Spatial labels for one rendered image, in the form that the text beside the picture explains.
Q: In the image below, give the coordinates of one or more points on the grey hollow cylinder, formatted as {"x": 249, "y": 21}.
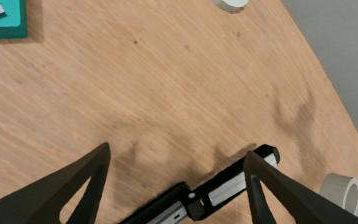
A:
{"x": 335, "y": 188}

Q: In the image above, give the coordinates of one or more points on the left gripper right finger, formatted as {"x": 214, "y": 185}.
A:
{"x": 303, "y": 204}

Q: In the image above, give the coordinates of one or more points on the black stapler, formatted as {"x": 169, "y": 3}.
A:
{"x": 214, "y": 193}

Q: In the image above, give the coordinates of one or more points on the teal shallow tray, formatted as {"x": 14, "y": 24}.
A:
{"x": 13, "y": 25}

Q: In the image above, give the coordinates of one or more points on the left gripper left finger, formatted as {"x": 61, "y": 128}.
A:
{"x": 41, "y": 202}

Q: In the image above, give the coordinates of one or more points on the pale grey ring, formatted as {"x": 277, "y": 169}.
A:
{"x": 229, "y": 5}

